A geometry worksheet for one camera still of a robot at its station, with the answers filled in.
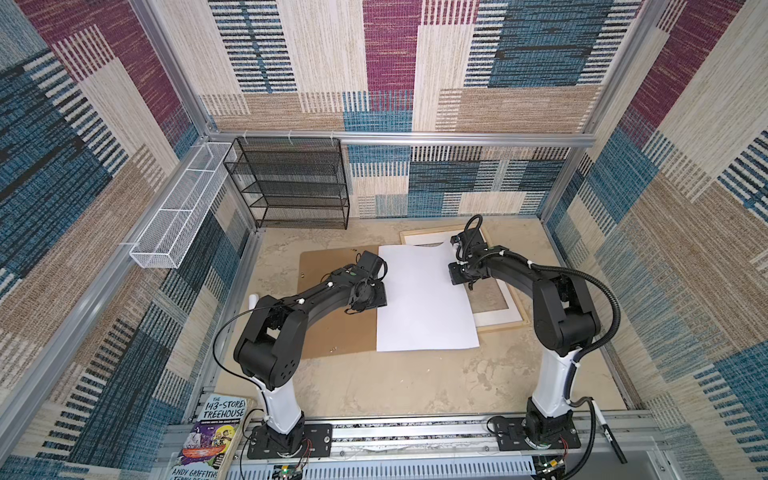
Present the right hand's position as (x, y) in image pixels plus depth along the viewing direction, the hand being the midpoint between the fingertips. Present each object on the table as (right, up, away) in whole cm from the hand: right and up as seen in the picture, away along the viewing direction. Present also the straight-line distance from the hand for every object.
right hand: (459, 276), depth 99 cm
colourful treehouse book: (-65, -34, -25) cm, 77 cm away
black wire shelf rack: (-58, +33, +11) cm, 68 cm away
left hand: (-25, -6, -6) cm, 27 cm away
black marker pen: (+30, -35, -26) cm, 53 cm away
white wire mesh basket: (-88, +22, -2) cm, 91 cm away
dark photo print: (-12, -10, -6) cm, 17 cm away
